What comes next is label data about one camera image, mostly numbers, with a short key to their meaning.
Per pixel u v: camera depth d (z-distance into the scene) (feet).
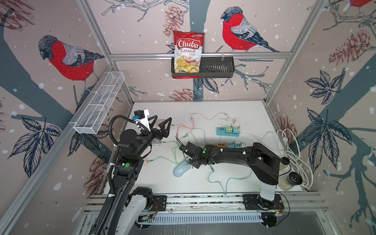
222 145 3.03
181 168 2.73
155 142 3.13
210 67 3.51
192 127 3.42
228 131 3.14
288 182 2.36
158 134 1.90
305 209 2.39
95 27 2.56
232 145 2.87
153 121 2.21
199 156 2.15
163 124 1.91
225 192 2.50
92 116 2.35
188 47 2.74
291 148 3.21
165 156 2.96
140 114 1.76
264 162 1.64
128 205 1.88
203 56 2.89
